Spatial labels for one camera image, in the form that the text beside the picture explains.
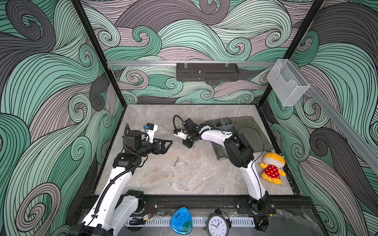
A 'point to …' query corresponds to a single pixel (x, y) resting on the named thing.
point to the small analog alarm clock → (218, 224)
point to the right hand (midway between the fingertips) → (184, 142)
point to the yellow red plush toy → (272, 162)
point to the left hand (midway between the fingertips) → (165, 140)
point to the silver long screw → (175, 162)
